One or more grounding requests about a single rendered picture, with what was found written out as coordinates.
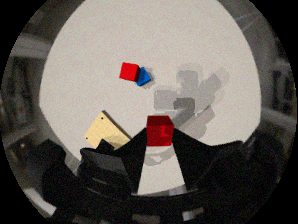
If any blue cube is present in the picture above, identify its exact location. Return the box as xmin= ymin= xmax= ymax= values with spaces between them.
xmin=137 ymin=67 xmax=150 ymax=85

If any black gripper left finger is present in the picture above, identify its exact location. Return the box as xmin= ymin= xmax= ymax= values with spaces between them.
xmin=80 ymin=127 xmax=146 ymax=194

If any red cube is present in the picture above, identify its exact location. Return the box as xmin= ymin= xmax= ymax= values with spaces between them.
xmin=146 ymin=116 xmax=174 ymax=147
xmin=120 ymin=63 xmax=141 ymax=83

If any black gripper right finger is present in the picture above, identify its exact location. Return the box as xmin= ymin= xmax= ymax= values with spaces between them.
xmin=172 ymin=128 xmax=243 ymax=190

